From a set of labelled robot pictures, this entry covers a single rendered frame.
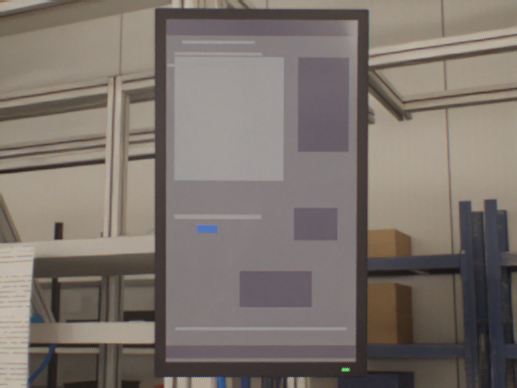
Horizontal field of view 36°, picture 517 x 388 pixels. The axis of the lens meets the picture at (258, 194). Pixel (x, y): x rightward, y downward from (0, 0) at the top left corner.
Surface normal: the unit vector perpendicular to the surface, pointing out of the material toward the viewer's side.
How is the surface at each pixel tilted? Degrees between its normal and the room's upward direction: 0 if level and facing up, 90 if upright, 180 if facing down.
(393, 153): 90
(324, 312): 101
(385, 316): 90
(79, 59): 90
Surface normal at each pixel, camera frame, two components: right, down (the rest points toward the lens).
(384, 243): -0.40, -0.16
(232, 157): 0.02, 0.01
